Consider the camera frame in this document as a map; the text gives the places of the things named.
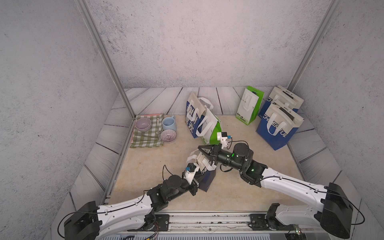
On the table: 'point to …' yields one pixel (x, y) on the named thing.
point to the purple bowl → (143, 124)
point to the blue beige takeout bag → (281, 96)
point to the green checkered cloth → (151, 138)
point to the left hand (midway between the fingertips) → (205, 177)
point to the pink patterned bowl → (168, 135)
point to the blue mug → (169, 123)
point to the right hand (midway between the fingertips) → (198, 149)
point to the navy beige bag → (206, 178)
